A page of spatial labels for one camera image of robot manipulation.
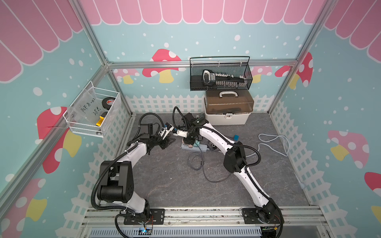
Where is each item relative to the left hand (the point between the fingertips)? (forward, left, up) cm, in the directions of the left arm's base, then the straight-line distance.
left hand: (171, 138), depth 91 cm
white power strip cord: (-22, -78, -13) cm, 83 cm away
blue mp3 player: (+10, -44, -12) cm, 47 cm away
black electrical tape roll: (+8, +33, +22) cm, 40 cm away
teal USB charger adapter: (-1, -16, -4) cm, 16 cm away
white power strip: (-1, -20, -9) cm, 21 cm away
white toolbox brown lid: (+26, -37, +3) cm, 46 cm away
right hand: (+4, -10, -6) cm, 12 cm away
